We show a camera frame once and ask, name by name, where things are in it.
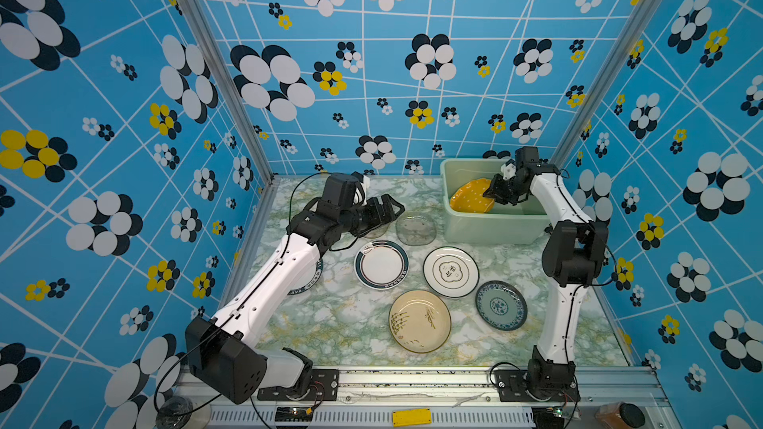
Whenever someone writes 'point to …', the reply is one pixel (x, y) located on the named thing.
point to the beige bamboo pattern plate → (419, 322)
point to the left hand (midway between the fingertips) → (398, 210)
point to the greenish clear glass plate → (415, 227)
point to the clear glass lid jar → (174, 412)
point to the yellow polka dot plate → (469, 197)
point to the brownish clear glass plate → (377, 231)
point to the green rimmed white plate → (381, 265)
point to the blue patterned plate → (502, 305)
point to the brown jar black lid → (619, 415)
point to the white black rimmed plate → (450, 272)
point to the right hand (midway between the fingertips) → (490, 192)
